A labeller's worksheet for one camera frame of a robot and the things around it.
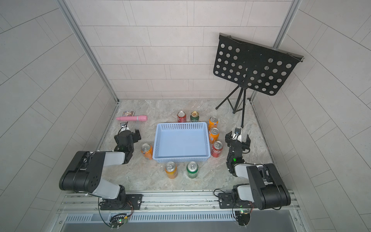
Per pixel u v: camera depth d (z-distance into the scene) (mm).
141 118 1013
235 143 682
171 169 723
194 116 941
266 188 419
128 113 1051
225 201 707
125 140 692
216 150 799
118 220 679
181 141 916
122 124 773
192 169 722
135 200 717
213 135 863
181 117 939
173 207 707
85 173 438
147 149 785
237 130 728
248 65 733
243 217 694
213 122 913
